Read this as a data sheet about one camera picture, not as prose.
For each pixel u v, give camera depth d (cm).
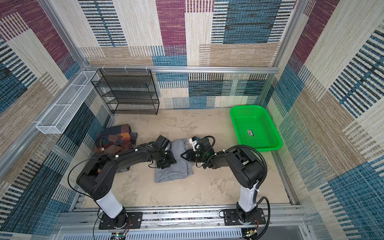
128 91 111
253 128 108
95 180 46
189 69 97
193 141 89
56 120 70
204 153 76
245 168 50
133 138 102
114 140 91
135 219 73
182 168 85
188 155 85
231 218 73
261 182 50
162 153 80
